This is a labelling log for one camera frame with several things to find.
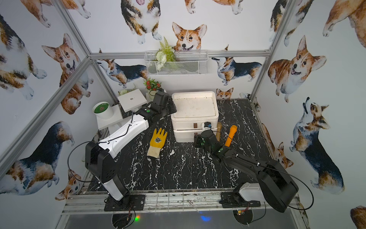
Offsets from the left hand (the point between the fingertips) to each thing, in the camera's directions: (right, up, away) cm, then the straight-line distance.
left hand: (177, 104), depth 84 cm
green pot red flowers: (-17, +12, +9) cm, 23 cm away
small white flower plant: (-42, +11, +23) cm, 49 cm away
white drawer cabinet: (+9, -3, 0) cm, 10 cm away
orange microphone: (+37, -17, +16) cm, 44 cm away
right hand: (+9, -19, 0) cm, 21 cm away
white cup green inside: (-44, -4, +1) cm, 44 cm away
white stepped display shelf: (-31, +2, +8) cm, 32 cm away
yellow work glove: (-15, -24, +11) cm, 31 cm away
